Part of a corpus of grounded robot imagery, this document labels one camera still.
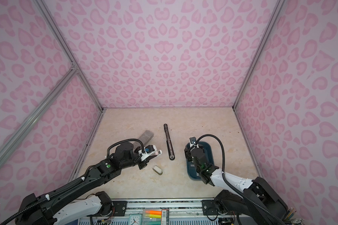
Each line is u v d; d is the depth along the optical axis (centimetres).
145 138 99
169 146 95
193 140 73
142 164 67
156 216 71
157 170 84
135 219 69
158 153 76
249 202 39
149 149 63
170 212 72
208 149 88
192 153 66
